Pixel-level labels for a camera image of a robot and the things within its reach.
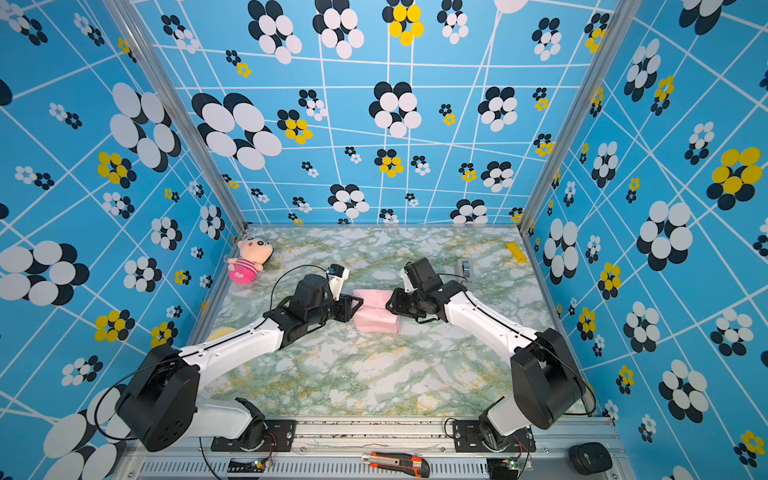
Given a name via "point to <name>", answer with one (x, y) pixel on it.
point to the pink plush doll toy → (255, 252)
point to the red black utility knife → (408, 464)
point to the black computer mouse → (590, 457)
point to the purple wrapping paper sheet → (373, 316)
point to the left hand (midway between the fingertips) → (365, 300)
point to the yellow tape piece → (517, 252)
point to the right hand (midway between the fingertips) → (393, 306)
